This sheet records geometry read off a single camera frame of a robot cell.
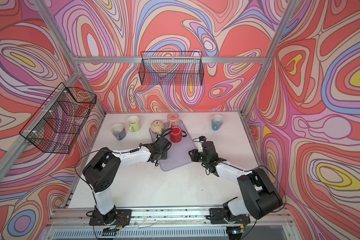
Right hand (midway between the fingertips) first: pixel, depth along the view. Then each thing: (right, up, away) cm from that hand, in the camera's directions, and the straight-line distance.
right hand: (191, 155), depth 90 cm
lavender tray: (-8, 0, +3) cm, 8 cm away
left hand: (-17, +1, +5) cm, 18 cm away
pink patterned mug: (-12, +22, +11) cm, 28 cm away
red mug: (-9, +12, +6) cm, 17 cm away
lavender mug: (-51, +14, +14) cm, 54 cm away
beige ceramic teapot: (-23, +18, +11) cm, 31 cm away
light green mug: (-40, +21, +13) cm, 47 cm away
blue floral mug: (+19, +21, +12) cm, 31 cm away
